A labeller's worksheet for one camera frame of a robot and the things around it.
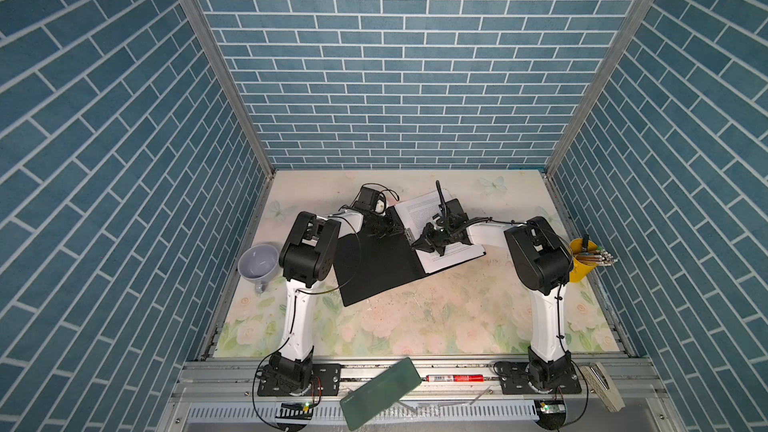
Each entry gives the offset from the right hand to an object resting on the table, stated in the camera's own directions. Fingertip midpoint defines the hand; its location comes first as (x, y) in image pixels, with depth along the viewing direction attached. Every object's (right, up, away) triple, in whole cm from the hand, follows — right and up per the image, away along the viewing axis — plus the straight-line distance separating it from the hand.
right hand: (412, 246), depth 99 cm
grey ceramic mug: (-46, -3, -12) cm, 48 cm away
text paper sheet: (+2, +10, +10) cm, 14 cm away
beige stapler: (+45, -29, -27) cm, 60 cm away
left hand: (-3, +6, +3) cm, 7 cm away
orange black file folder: (-14, -5, -6) cm, 16 cm away
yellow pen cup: (+48, -4, -14) cm, 50 cm away
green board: (-11, -32, -28) cm, 44 cm away
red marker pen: (+10, -29, -25) cm, 39 cm away
